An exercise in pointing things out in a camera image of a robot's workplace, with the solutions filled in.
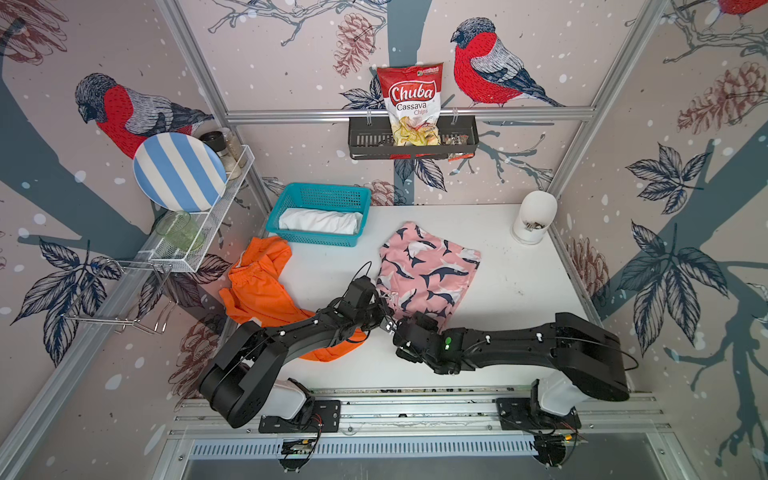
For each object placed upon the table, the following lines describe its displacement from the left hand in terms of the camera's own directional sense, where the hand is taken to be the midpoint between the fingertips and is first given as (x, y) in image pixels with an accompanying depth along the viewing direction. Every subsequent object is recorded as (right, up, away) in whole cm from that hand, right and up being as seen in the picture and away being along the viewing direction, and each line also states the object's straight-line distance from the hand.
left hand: (400, 306), depth 86 cm
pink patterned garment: (+7, +8, +15) cm, 18 cm away
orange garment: (-45, +2, +6) cm, 46 cm away
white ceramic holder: (+51, +30, +20) cm, 63 cm away
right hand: (+2, -5, -2) cm, 6 cm away
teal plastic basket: (-31, +36, +32) cm, 57 cm away
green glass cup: (-54, +23, -16) cm, 61 cm away
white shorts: (-28, +26, +22) cm, 45 cm away
